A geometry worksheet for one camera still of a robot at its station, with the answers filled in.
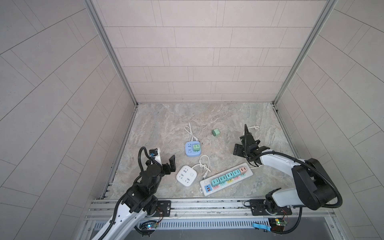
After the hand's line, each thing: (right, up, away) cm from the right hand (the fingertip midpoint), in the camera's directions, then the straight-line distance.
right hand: (237, 150), depth 92 cm
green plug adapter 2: (-13, +11, +5) cm, 17 cm away
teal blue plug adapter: (-16, -11, -19) cm, 27 cm away
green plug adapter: (-26, +3, -7) cm, 27 cm away
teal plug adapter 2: (-8, -9, -17) cm, 21 cm away
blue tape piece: (+4, -27, -27) cm, 38 cm away
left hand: (-39, +1, -14) cm, 41 cm away
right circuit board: (+12, -29, -24) cm, 39 cm away
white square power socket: (-31, -10, -13) cm, 35 cm away
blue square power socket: (-30, +2, -3) cm, 30 cm away
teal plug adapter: (-5, -8, -16) cm, 18 cm away
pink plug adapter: (-1, -7, -15) cm, 16 cm away
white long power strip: (-20, -16, -17) cm, 30 cm away
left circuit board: (-46, -27, -27) cm, 60 cm away
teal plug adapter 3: (-12, -10, -18) cm, 24 cm away
